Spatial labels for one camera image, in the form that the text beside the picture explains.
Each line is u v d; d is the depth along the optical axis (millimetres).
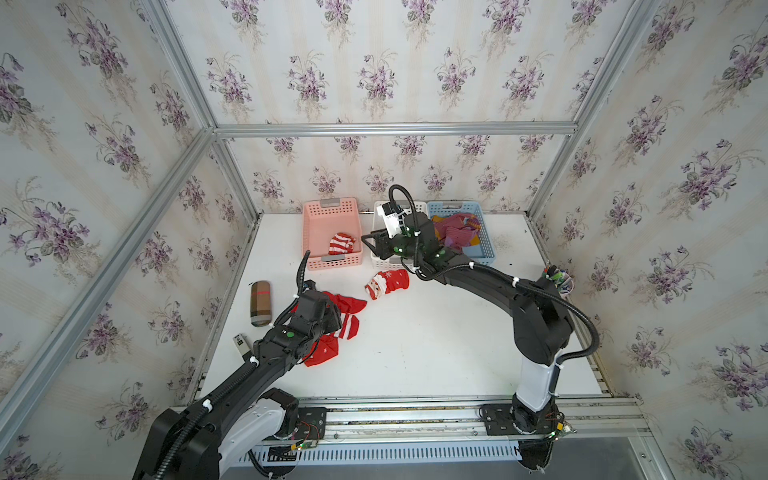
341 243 1043
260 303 904
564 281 888
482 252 1082
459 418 751
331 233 1141
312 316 628
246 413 564
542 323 485
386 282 981
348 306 908
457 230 1077
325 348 843
